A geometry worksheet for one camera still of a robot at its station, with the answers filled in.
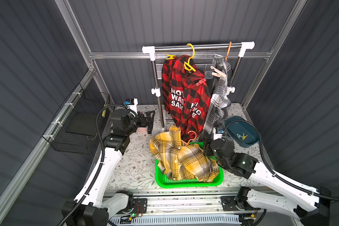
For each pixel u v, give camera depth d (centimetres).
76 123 73
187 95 71
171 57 71
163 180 82
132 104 61
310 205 40
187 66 65
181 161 77
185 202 76
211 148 54
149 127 103
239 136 99
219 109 62
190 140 84
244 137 99
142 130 102
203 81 59
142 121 63
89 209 37
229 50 57
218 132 63
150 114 69
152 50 58
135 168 87
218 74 58
